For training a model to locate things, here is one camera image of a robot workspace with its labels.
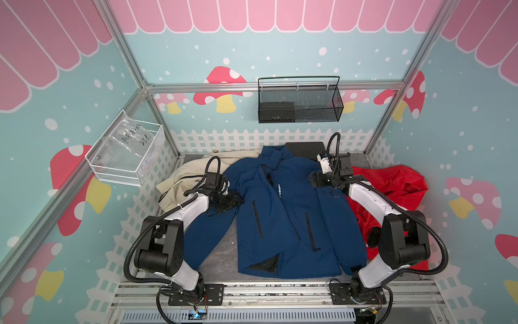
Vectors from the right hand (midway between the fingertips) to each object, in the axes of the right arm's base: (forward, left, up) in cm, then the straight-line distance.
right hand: (316, 174), depth 92 cm
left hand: (-12, +36, -7) cm, 38 cm away
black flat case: (+27, -3, -10) cm, 29 cm away
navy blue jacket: (-19, +16, -11) cm, 27 cm away
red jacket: (-13, -30, +7) cm, 34 cm away
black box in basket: (+18, +19, +21) cm, 34 cm away
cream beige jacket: (-5, +67, -5) cm, 68 cm away
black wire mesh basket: (+29, +7, +21) cm, 36 cm away
